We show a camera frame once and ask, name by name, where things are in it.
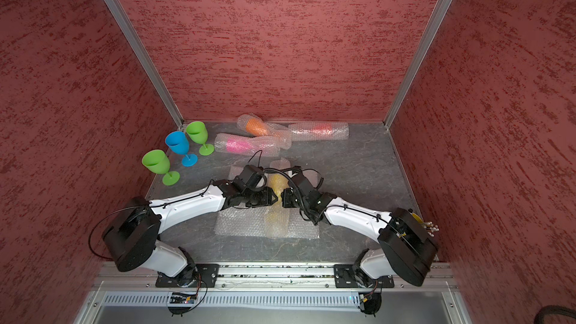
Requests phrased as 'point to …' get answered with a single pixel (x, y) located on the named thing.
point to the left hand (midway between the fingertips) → (272, 203)
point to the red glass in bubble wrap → (319, 130)
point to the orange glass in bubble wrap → (254, 126)
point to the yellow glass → (277, 217)
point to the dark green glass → (198, 132)
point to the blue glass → (178, 142)
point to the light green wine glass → (157, 162)
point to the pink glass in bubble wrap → (268, 146)
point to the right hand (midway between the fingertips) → (282, 199)
